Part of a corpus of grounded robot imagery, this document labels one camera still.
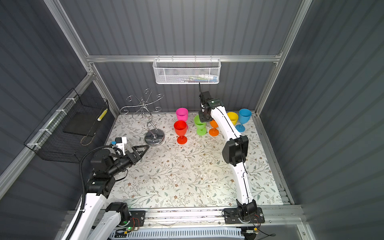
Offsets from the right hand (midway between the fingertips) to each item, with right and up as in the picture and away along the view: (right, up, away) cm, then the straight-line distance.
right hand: (207, 118), depth 96 cm
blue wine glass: (+25, +3, +2) cm, 25 cm away
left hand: (-31, -16, -24) cm, 43 cm away
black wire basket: (-71, -7, -21) cm, 75 cm away
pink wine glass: (-17, +4, +8) cm, 19 cm away
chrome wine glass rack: (-37, -12, +9) cm, 40 cm away
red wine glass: (-17, -6, +1) cm, 18 cm away
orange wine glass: (+6, -9, +12) cm, 16 cm away
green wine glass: (-3, -8, +13) cm, 15 cm away
